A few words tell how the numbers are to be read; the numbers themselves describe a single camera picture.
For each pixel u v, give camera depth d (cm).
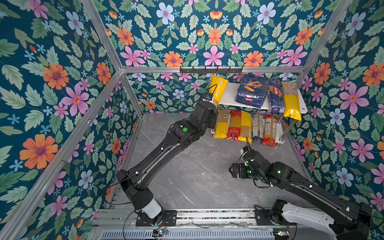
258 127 99
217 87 70
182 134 45
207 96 56
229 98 83
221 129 99
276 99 75
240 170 65
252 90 75
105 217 76
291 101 75
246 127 101
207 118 49
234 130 98
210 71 92
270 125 101
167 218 73
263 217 74
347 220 40
